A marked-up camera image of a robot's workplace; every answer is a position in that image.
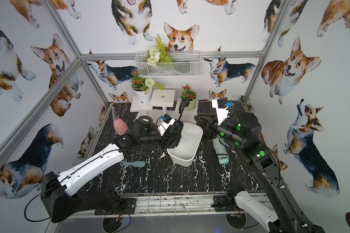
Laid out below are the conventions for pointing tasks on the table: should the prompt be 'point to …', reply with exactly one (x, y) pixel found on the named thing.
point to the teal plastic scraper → (135, 163)
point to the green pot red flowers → (188, 94)
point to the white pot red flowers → (142, 87)
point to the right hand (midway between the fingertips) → (195, 115)
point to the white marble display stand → (162, 102)
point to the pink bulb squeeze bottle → (120, 126)
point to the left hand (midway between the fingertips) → (178, 132)
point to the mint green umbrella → (220, 147)
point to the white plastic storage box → (183, 154)
